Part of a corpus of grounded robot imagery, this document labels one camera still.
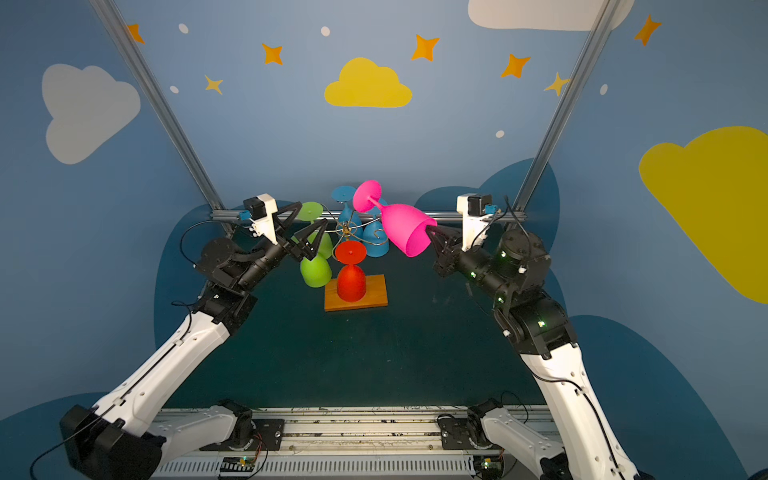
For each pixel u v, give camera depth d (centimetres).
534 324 39
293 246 56
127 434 39
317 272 79
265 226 53
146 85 80
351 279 75
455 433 75
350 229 78
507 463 71
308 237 56
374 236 83
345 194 83
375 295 96
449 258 48
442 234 51
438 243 56
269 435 74
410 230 52
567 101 84
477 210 45
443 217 52
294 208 64
